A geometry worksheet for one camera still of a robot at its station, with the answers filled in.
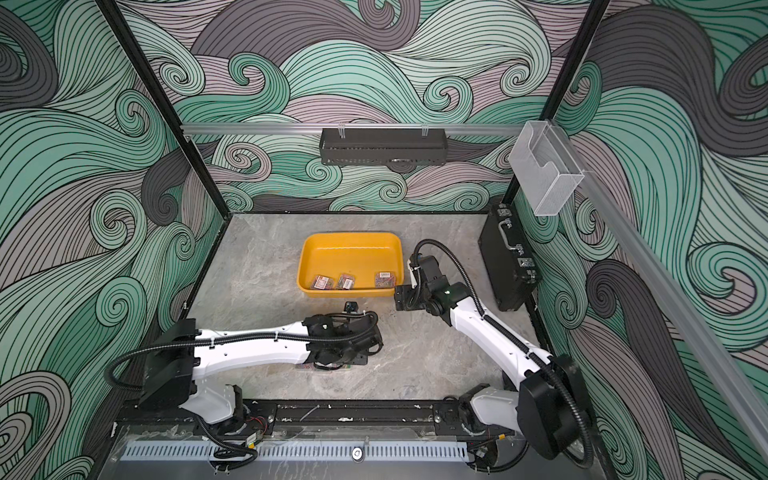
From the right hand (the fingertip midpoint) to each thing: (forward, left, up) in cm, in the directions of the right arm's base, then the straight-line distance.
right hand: (404, 295), depth 84 cm
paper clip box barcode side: (+10, +19, -9) cm, 23 cm away
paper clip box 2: (+11, +6, -9) cm, 15 cm away
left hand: (-15, +11, -3) cm, 19 cm away
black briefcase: (+5, -29, +8) cm, 30 cm away
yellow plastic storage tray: (+17, +18, -9) cm, 26 cm away
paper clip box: (+10, +26, -9) cm, 29 cm away
